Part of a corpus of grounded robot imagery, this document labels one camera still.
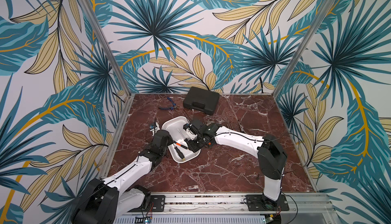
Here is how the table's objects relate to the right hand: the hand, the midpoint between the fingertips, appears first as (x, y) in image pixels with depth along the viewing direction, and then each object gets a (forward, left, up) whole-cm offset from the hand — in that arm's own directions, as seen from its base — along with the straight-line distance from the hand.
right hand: (190, 145), depth 85 cm
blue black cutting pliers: (+34, +12, -6) cm, 36 cm away
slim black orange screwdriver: (+3, +7, -3) cm, 8 cm away
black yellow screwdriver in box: (-3, +6, -4) cm, 8 cm away
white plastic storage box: (+11, +9, +3) cm, 15 cm away
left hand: (+6, +13, +2) cm, 15 cm away
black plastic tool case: (+36, -8, -2) cm, 37 cm away
